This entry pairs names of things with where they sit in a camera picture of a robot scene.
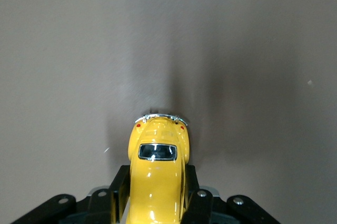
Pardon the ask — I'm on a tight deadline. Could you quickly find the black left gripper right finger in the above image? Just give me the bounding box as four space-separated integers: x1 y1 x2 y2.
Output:
181 165 280 224

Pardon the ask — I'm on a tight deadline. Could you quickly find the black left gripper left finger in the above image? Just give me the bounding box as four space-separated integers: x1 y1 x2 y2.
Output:
10 165 132 224

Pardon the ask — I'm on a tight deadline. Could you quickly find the yellow beetle toy car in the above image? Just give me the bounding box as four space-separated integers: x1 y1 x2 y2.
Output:
127 112 191 224

